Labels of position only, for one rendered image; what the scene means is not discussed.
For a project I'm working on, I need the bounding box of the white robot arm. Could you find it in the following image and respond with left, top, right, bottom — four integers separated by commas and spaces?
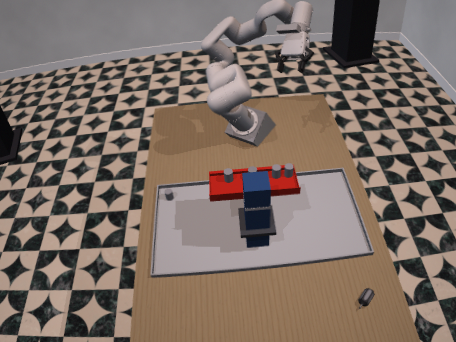
201, 0, 313, 136

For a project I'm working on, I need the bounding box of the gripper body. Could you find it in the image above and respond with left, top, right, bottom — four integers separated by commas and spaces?
281, 30, 310, 60

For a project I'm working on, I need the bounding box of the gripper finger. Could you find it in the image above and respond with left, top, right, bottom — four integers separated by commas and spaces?
298, 47, 314, 73
275, 49, 288, 73

